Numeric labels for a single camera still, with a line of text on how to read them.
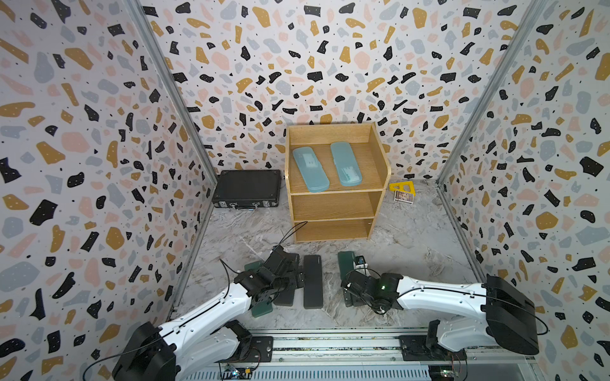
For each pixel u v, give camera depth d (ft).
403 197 3.72
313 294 2.75
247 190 3.96
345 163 2.70
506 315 1.37
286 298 2.72
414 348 2.41
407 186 3.95
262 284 1.97
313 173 2.57
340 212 2.89
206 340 1.85
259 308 2.68
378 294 1.91
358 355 2.40
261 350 2.41
